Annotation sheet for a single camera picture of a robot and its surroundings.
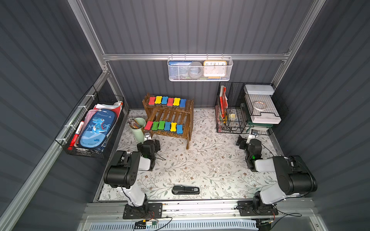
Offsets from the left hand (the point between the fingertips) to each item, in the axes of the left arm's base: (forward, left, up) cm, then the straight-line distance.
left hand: (149, 141), depth 95 cm
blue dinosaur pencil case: (-12, +15, +30) cm, 36 cm away
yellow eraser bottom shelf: (+4, -17, +11) cm, 21 cm away
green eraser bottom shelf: (+4, -6, +12) cm, 14 cm away
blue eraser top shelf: (+15, -12, +24) cm, 31 cm away
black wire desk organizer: (+34, -72, -2) cm, 80 cm away
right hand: (0, -67, +5) cm, 68 cm away
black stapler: (-31, -23, 0) cm, 38 cm away
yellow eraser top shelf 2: (+13, -20, +24) cm, 33 cm away
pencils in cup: (+6, +8, +13) cm, 16 cm away
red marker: (-15, +25, +28) cm, 40 cm away
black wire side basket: (+9, +26, +29) cm, 40 cm away
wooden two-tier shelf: (+8, -18, +11) cm, 23 cm away
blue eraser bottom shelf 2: (+1, -21, +12) cm, 24 cm away
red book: (+36, -55, +5) cm, 66 cm away
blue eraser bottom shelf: (+4, -13, +11) cm, 18 cm away
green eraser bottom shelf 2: (+4, -10, +12) cm, 16 cm away
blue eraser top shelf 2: (+12, -23, +24) cm, 35 cm away
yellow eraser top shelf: (+15, -8, +24) cm, 29 cm away
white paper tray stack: (+25, -76, +16) cm, 82 cm away
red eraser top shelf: (+14, -4, +24) cm, 28 cm away
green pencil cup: (+2, +6, +6) cm, 9 cm away
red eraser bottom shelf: (+5, -1, +11) cm, 12 cm away
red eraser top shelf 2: (+12, -16, +24) cm, 31 cm away
